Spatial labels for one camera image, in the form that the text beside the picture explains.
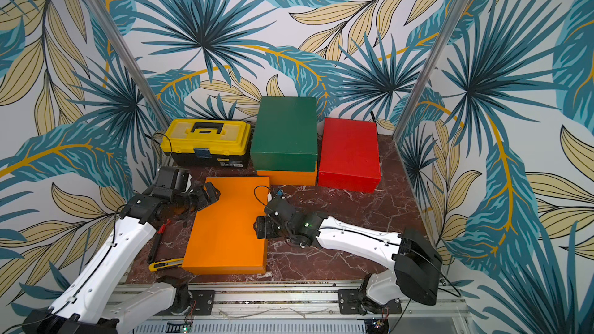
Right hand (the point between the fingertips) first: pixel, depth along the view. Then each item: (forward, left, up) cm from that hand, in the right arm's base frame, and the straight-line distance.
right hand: (262, 225), depth 77 cm
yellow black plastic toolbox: (+34, +24, +5) cm, 42 cm away
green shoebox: (+43, -8, 0) cm, 44 cm away
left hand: (+6, +17, +6) cm, 19 cm away
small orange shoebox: (+24, -10, -8) cm, 27 cm away
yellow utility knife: (-8, +34, -11) cm, 37 cm away
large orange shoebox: (-5, +12, 0) cm, 13 cm away
